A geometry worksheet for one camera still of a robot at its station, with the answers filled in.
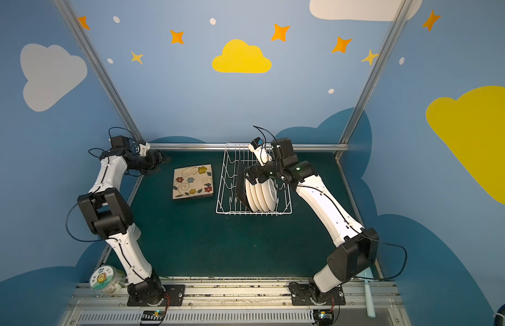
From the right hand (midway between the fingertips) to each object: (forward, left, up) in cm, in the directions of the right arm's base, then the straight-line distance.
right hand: (253, 165), depth 77 cm
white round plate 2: (-5, -1, -16) cm, 17 cm away
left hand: (+10, +43, -12) cm, 46 cm away
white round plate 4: (-1, -8, -18) cm, 19 cm away
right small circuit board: (-44, -29, -33) cm, 62 cm away
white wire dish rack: (-3, +12, -23) cm, 26 cm away
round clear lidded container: (-38, +50, -20) cm, 66 cm away
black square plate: (-4, +5, -13) cm, 15 cm away
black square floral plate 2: (+3, +34, -27) cm, 44 cm away
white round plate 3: (-4, -3, -16) cm, 17 cm away
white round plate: (-4, +1, -15) cm, 16 cm away
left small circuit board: (-48, +36, -33) cm, 68 cm away
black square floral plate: (+12, +34, -29) cm, 46 cm away
